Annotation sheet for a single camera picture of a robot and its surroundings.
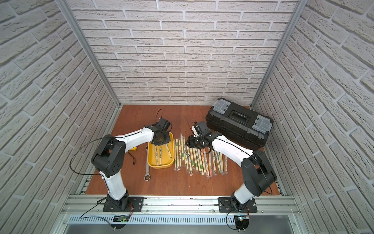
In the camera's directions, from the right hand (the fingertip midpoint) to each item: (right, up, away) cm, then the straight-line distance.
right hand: (190, 143), depth 86 cm
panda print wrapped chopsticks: (-21, -9, +4) cm, 23 cm away
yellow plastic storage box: (-15, -12, 0) cm, 19 cm away
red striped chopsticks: (+12, -13, +1) cm, 18 cm away
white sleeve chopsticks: (+3, -11, +3) cm, 12 cm away
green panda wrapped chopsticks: (-14, -7, +6) cm, 17 cm away
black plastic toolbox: (+30, +12, +1) cm, 33 cm away
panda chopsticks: (0, -12, +3) cm, 13 cm away
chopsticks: (+6, -12, +3) cm, 14 cm away
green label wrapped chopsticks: (-9, -8, +6) cm, 13 cm away
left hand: (-14, +2, +9) cm, 17 cm away
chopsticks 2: (+22, -14, +1) cm, 26 cm away
